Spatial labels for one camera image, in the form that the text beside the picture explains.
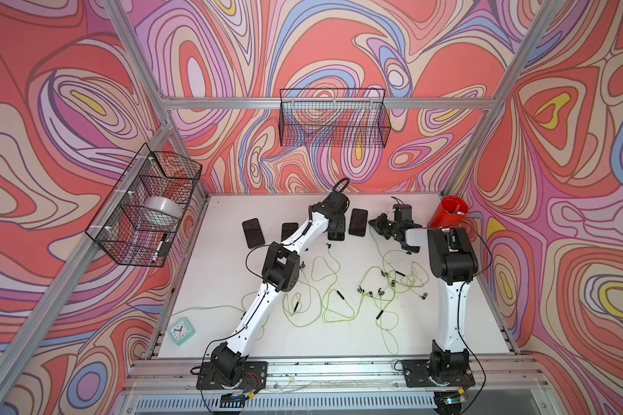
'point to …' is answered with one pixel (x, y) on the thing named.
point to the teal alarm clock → (181, 331)
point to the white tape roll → (161, 211)
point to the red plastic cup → (450, 212)
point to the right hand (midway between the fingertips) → (369, 226)
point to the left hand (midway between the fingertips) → (340, 228)
